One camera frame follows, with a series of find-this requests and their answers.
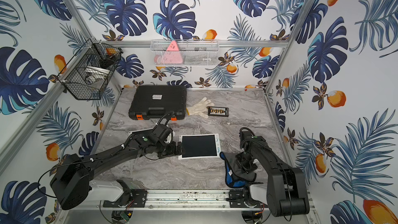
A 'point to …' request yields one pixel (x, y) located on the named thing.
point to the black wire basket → (98, 54)
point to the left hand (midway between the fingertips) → (180, 151)
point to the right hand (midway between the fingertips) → (240, 167)
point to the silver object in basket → (94, 74)
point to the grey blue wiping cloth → (235, 176)
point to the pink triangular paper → (172, 55)
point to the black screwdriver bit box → (217, 111)
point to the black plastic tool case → (154, 102)
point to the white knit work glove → (200, 108)
